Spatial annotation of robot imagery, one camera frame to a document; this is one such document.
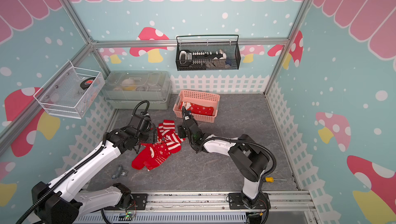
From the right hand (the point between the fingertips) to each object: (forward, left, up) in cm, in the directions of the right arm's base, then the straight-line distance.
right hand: (180, 125), depth 89 cm
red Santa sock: (+20, -9, -10) cm, 24 cm away
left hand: (-9, +14, +4) cm, 18 cm away
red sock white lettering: (-14, +16, -9) cm, 23 cm away
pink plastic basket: (+30, -11, -8) cm, 33 cm away
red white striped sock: (+1, +10, -9) cm, 14 cm away
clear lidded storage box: (+24, +38, +6) cm, 45 cm away
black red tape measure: (+10, +46, +24) cm, 52 cm away
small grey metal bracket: (-23, +32, -10) cm, 41 cm away
